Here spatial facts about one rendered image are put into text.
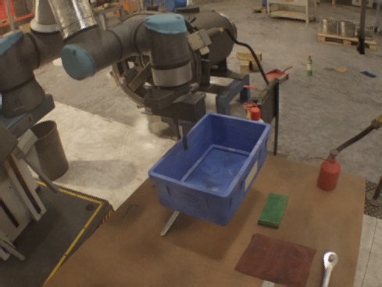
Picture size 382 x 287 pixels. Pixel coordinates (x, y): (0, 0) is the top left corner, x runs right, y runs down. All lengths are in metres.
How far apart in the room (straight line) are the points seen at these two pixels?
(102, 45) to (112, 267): 0.60
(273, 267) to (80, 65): 0.67
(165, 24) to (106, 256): 0.66
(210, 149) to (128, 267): 0.44
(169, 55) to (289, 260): 0.59
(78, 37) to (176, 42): 0.21
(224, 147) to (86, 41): 0.53
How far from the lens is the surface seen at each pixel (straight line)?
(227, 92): 2.15
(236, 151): 0.86
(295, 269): 0.76
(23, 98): 0.97
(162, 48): 0.60
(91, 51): 0.59
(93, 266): 0.86
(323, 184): 0.98
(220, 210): 0.61
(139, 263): 0.82
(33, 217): 1.36
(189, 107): 0.65
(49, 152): 2.01
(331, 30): 5.57
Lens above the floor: 1.14
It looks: 33 degrees down
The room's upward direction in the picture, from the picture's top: 8 degrees counter-clockwise
